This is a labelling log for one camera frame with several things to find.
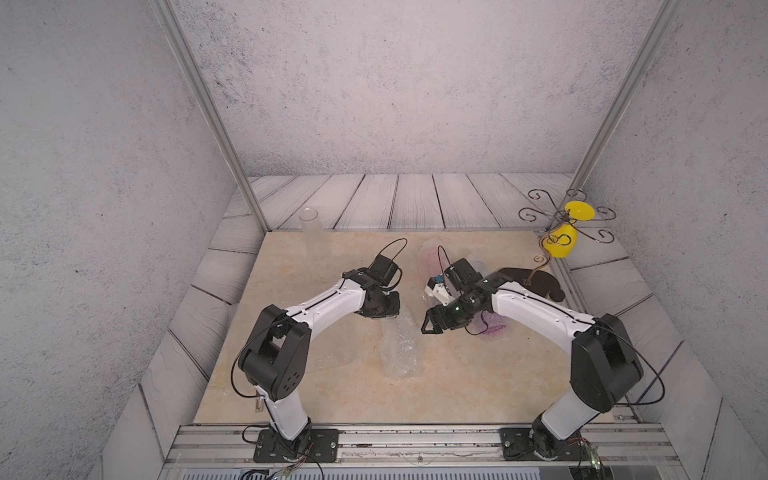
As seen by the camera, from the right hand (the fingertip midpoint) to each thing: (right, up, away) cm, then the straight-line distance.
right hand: (433, 328), depth 83 cm
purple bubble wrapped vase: (+11, +4, -12) cm, 16 cm away
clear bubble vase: (-9, -6, -2) cm, 11 cm away
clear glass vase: (-38, +27, +19) cm, 50 cm away
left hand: (-9, +3, +6) cm, 11 cm away
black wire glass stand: (+34, +28, -2) cm, 44 cm away
